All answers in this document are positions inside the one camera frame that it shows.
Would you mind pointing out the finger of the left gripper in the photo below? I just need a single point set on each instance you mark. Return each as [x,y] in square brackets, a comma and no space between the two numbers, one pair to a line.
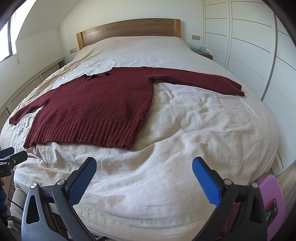
[14,159]
[7,152]

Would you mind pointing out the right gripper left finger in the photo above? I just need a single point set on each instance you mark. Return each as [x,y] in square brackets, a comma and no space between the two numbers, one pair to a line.
[48,212]

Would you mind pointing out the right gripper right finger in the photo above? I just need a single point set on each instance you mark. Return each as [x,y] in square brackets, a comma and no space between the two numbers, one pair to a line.
[220,192]

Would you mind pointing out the dark red knit sweater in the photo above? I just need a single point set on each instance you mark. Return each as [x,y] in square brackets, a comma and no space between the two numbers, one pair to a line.
[107,109]

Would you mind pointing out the pink purple container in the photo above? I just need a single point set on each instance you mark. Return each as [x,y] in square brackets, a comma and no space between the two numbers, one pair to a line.
[272,203]

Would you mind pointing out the low louvered cabinet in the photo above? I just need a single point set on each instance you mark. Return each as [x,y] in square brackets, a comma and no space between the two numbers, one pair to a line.
[27,88]

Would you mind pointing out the window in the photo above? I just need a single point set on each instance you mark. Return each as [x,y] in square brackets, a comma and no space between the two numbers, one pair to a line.
[10,31]

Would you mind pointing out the wooden nightstand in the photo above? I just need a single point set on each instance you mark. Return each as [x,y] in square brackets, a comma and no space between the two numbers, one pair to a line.
[209,56]

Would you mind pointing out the items on nightstand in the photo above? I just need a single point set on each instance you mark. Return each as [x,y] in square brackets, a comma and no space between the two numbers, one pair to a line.
[203,50]

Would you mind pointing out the white louvered wardrobe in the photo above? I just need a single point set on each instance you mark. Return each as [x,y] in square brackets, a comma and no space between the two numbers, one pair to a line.
[248,39]

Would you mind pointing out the wooden headboard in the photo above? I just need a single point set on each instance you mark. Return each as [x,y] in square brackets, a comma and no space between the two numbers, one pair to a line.
[130,28]

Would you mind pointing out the left wall switch plate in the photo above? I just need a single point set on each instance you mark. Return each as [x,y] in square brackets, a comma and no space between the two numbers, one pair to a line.
[73,50]

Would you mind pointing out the wall switch plate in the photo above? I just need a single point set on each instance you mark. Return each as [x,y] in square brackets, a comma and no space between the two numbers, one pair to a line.
[73,50]
[194,37]

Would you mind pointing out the right wall switch plate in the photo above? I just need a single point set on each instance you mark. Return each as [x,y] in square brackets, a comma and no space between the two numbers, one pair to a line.
[194,37]

